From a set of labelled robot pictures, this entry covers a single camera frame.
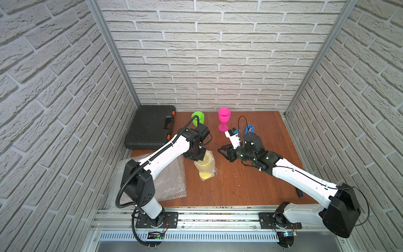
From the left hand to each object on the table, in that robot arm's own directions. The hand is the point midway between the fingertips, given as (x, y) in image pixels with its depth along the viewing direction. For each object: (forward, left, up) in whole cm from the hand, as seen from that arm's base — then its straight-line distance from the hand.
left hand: (200, 156), depth 81 cm
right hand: (+1, -11, +7) cm, 13 cm away
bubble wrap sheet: (-10, +16, -14) cm, 23 cm away
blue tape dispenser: (+25, -34, -8) cm, 43 cm away
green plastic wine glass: (+25, 0, +3) cm, 25 cm away
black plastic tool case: (+25, +33, -7) cm, 42 cm away
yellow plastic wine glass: (-7, -3, +1) cm, 7 cm away
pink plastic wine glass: (+29, -15, +2) cm, 32 cm away
